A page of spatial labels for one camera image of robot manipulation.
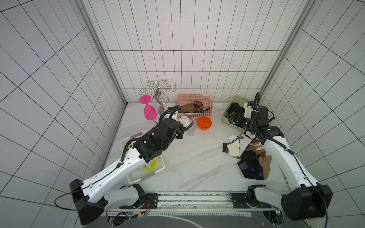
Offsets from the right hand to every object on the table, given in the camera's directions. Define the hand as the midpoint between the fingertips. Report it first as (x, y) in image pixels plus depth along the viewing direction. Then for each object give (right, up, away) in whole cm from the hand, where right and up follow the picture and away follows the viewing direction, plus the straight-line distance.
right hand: (235, 115), depth 80 cm
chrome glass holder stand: (-45, +11, +12) cm, 48 cm away
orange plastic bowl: (-14, -6, +23) cm, 28 cm away
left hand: (-33, -5, -9) cm, 35 cm away
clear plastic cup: (-24, -12, +20) cm, 33 cm away
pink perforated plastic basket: (-11, +13, +38) cm, 42 cm away
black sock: (+11, +6, +29) cm, 31 cm away
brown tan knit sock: (-20, +6, +28) cm, 35 cm away
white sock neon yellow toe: (-49, -29, +1) cm, 57 cm away
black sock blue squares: (+10, -30, +2) cm, 32 cm away
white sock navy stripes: (+2, -21, +10) cm, 24 cm away
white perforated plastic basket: (-54, -34, 0) cm, 63 cm away
